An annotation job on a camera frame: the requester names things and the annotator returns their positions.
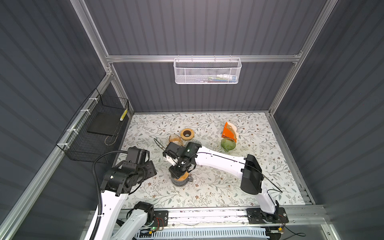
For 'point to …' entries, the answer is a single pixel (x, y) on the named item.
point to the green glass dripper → (228, 145)
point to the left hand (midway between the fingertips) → (149, 169)
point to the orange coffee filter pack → (230, 131)
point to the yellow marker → (123, 114)
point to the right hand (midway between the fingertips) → (175, 176)
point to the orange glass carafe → (176, 139)
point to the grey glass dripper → (195, 141)
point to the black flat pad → (105, 123)
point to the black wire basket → (93, 134)
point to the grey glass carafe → (181, 183)
